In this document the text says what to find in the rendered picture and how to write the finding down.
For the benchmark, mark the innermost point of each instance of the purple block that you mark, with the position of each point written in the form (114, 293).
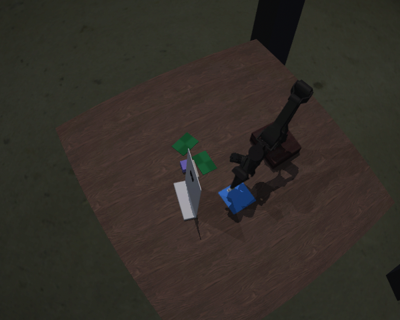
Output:
(183, 165)

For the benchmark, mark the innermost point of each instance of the blue square mat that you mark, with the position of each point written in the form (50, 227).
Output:
(237, 198)

